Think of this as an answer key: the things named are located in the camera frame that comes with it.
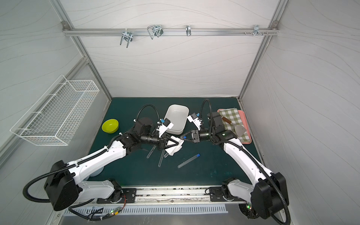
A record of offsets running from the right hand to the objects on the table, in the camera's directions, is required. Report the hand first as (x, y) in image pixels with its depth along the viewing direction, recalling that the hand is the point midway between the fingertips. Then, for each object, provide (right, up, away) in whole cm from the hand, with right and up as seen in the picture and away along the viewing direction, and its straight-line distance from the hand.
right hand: (181, 138), depth 70 cm
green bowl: (-53, +3, +31) cm, 61 cm away
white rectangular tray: (-3, +11, +35) cm, 37 cm away
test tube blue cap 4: (+2, -18, +14) cm, 23 cm away
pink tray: (+48, +6, +34) cm, 59 cm away
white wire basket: (-63, +10, -2) cm, 64 cm away
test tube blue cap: (-20, -12, +19) cm, 30 cm away
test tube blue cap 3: (-7, -8, 0) cm, 11 cm away
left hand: (-2, -2, -1) cm, 3 cm away
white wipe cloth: (-5, -6, -1) cm, 7 cm away
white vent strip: (-46, -37, 0) cm, 59 cm away
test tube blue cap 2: (-13, -16, +16) cm, 26 cm away
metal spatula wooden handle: (+42, +1, +30) cm, 51 cm away
